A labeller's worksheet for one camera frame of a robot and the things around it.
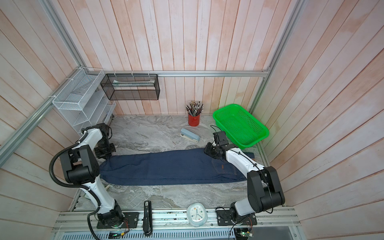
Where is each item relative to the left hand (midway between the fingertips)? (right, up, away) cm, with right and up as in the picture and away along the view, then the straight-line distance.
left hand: (109, 157), depth 90 cm
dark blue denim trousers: (+36, -6, +2) cm, 37 cm away
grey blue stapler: (+49, +13, +14) cm, 53 cm away
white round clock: (+53, -25, -17) cm, 61 cm away
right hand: (+59, +5, +1) cm, 59 cm away
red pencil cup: (+53, +31, +11) cm, 62 cm away
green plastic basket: (+89, +18, +23) cm, 94 cm away
